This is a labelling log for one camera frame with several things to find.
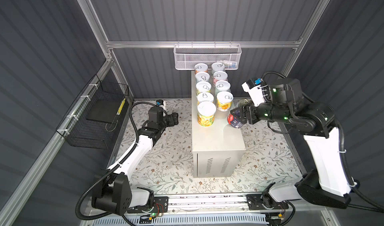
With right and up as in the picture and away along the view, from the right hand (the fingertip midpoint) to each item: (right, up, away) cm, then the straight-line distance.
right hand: (239, 110), depth 57 cm
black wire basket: (-68, -6, +16) cm, 70 cm away
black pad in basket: (-65, 0, +20) cm, 68 cm away
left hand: (-30, -2, +27) cm, 41 cm away
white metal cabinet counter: (-8, -15, -1) cm, 17 cm away
